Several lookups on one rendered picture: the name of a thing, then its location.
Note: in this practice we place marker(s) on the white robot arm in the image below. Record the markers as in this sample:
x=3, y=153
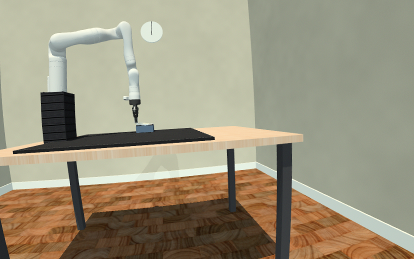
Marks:
x=57, y=79

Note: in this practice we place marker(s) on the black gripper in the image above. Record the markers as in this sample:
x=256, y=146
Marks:
x=135, y=109

